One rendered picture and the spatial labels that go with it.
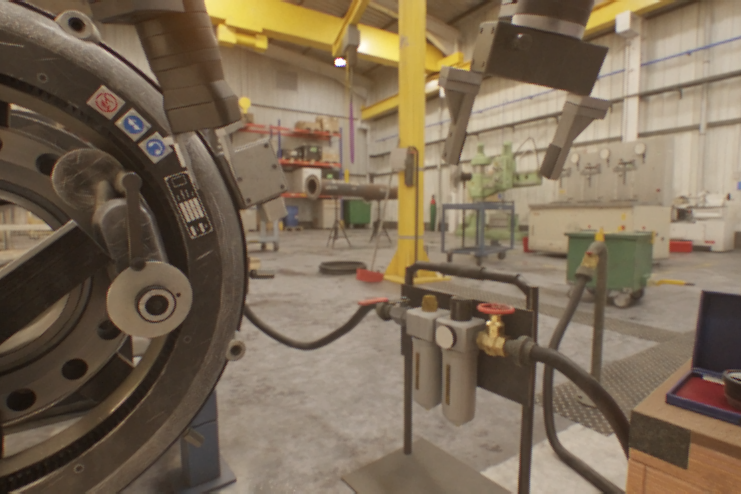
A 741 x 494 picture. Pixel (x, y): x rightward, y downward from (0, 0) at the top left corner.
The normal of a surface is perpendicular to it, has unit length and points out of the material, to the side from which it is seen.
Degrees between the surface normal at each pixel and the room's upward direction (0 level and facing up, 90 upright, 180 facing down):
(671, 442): 90
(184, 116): 114
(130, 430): 90
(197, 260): 90
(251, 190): 90
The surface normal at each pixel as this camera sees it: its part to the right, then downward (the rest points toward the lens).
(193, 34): 0.68, 0.24
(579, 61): 0.11, 0.47
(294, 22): 0.52, 0.07
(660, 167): -0.93, 0.03
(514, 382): -0.79, 0.05
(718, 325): -0.77, -0.17
